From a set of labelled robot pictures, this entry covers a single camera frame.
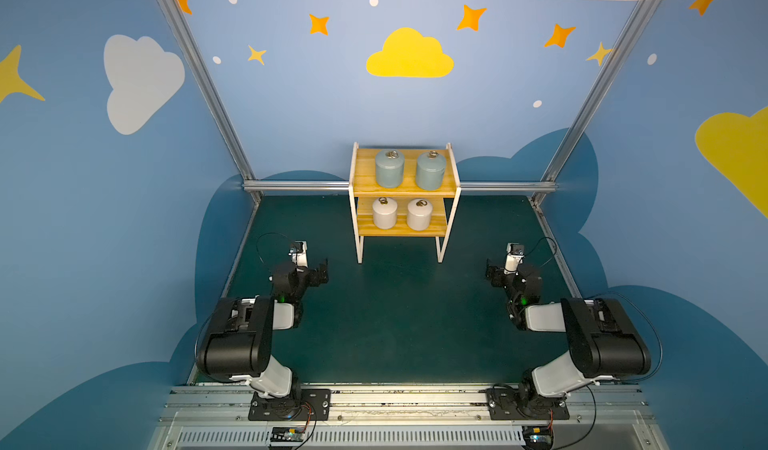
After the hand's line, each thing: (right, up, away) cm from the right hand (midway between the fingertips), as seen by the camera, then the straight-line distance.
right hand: (508, 257), depth 95 cm
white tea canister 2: (-30, +14, -8) cm, 34 cm away
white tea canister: (-40, +14, -8) cm, 43 cm away
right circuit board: (-2, -42, -22) cm, 48 cm away
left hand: (-64, +1, -1) cm, 64 cm away
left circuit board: (-64, -41, -23) cm, 79 cm away
